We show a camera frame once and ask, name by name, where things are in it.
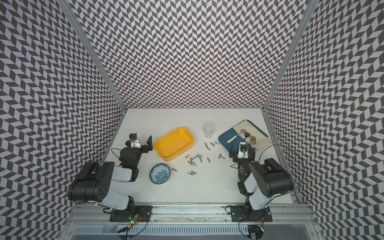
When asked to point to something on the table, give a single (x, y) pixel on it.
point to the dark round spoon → (247, 134)
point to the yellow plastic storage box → (172, 143)
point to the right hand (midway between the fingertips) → (241, 146)
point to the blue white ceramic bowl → (157, 167)
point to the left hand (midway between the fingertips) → (143, 137)
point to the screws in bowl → (161, 176)
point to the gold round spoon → (252, 138)
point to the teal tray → (224, 138)
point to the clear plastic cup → (208, 128)
